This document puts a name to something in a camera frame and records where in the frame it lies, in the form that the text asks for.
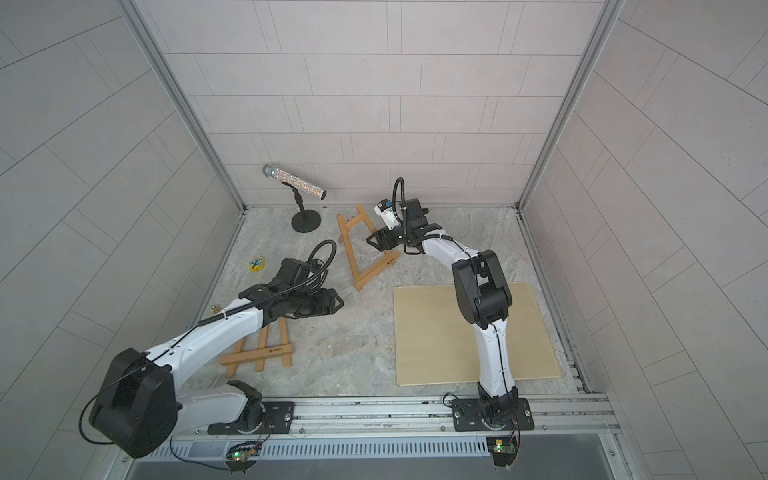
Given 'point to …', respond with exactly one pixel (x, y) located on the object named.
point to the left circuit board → (240, 460)
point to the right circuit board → (503, 449)
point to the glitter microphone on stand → (305, 220)
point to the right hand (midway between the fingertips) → (377, 234)
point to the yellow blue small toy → (256, 264)
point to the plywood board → (435, 345)
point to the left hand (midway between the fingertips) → (341, 301)
